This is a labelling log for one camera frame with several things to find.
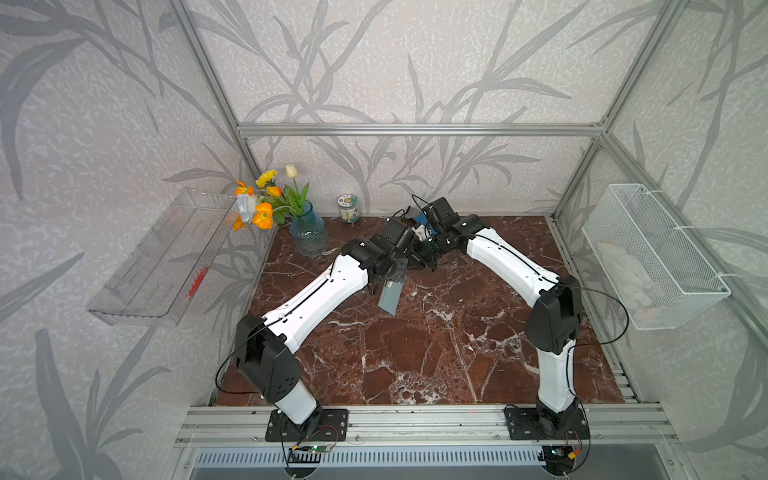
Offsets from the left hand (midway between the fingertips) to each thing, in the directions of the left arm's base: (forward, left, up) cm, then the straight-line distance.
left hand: (396, 269), depth 81 cm
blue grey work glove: (+6, -6, +14) cm, 16 cm away
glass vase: (+21, +30, -10) cm, 38 cm away
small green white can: (+37, +19, -13) cm, 44 cm away
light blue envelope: (-6, +1, -5) cm, 8 cm away
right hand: (+1, +1, +1) cm, 2 cm away
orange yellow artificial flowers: (+19, +38, +8) cm, 43 cm away
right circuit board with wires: (-41, -40, -20) cm, 61 cm away
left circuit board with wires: (-37, +17, -19) cm, 45 cm away
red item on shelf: (-12, +43, +11) cm, 46 cm away
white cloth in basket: (-5, -62, +2) cm, 62 cm away
